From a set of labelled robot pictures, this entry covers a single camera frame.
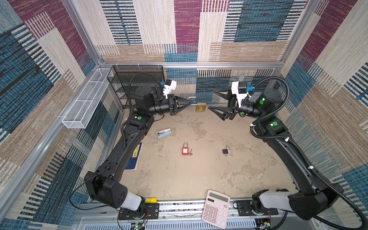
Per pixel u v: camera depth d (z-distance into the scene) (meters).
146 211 0.73
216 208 0.73
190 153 0.94
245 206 0.74
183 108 0.59
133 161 0.88
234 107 0.50
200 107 0.61
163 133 1.02
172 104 0.55
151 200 0.75
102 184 0.39
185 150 0.94
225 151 0.95
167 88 0.60
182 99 0.60
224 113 0.53
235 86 0.46
